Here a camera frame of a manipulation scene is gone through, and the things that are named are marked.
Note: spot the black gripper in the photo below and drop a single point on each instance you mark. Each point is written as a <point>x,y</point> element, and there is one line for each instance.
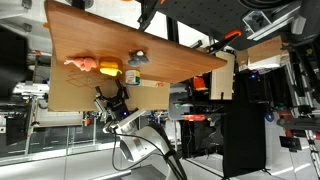
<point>113,103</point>

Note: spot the white green labelled can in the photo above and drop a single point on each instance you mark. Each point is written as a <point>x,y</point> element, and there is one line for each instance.
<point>132,77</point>

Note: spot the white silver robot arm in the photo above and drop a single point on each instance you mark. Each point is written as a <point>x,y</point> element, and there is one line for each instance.
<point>143,140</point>

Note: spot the yellow plastic toy fruit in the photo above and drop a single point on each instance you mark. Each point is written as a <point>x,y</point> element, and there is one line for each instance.
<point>110,71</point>

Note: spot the orange translucent bowl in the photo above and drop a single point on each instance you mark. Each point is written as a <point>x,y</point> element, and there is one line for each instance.
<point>110,62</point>

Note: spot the pink plush toy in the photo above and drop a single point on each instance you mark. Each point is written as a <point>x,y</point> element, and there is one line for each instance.
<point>82,63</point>

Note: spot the grey plush toy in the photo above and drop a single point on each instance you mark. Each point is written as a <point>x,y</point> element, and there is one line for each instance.
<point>138,59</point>

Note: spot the orange black bar clamp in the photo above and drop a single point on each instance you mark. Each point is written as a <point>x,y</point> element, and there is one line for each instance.
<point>148,13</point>
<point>226,37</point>

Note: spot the orange plastic object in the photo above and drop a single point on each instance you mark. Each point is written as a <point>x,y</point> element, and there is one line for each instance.
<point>200,83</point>

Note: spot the light wooden board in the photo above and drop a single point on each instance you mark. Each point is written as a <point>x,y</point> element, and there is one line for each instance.
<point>221,80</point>

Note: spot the black perforated mounting board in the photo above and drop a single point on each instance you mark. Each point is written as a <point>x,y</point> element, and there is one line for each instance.
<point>200,13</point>

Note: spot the black hanging cloth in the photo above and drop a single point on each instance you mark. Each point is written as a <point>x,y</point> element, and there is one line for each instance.
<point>245,140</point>

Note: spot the small brown cardboard box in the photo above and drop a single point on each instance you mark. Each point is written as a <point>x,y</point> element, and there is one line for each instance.
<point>265,50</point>

